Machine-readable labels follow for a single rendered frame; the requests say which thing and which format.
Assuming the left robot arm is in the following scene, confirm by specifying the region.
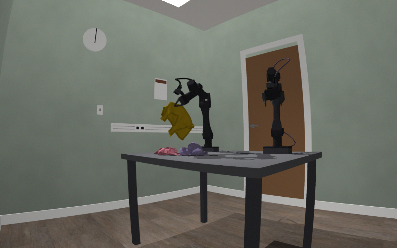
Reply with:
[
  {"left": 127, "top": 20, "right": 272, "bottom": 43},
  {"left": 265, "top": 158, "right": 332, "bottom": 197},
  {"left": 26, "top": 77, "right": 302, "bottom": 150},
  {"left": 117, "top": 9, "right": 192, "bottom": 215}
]
[{"left": 263, "top": 67, "right": 292, "bottom": 148}]

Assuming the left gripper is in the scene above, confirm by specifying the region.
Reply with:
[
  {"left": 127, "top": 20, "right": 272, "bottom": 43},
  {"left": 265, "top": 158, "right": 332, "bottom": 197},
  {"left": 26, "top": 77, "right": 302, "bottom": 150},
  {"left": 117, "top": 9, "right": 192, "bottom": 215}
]
[{"left": 262, "top": 79, "right": 285, "bottom": 106}]

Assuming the yellow cloth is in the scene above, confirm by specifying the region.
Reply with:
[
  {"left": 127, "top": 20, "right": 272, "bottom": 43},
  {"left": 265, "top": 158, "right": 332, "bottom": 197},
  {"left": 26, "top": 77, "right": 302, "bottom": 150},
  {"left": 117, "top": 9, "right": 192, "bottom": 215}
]
[{"left": 160, "top": 102, "right": 195, "bottom": 140}]

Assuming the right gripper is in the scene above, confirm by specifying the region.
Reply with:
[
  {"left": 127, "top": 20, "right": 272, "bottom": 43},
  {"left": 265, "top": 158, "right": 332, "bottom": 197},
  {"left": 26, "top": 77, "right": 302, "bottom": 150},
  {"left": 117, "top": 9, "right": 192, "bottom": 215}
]
[{"left": 174, "top": 90, "right": 193, "bottom": 107}]

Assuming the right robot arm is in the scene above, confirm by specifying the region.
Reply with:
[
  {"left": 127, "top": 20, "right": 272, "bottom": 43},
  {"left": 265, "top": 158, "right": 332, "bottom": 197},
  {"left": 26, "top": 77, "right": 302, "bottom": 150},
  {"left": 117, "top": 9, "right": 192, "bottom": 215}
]
[{"left": 187, "top": 80, "right": 219, "bottom": 148}]

